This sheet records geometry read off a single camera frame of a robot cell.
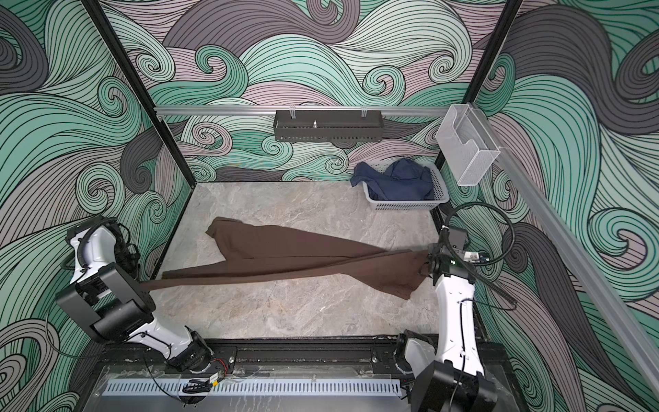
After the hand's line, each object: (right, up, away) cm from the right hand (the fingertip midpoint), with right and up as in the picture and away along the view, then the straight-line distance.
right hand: (440, 251), depth 78 cm
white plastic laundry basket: (+13, +19, +29) cm, 37 cm away
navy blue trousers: (-1, +26, +36) cm, 44 cm away
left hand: (-94, -8, -2) cm, 94 cm away
